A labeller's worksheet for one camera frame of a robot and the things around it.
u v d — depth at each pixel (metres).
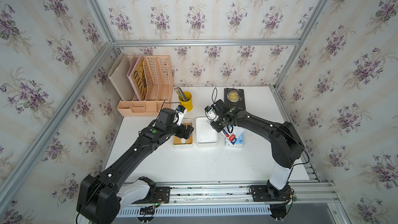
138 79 0.94
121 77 0.87
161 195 0.73
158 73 1.14
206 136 0.92
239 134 0.88
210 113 0.82
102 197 0.37
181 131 0.70
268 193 0.66
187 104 0.99
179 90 0.96
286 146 0.47
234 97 1.12
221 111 0.70
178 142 0.90
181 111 0.70
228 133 0.86
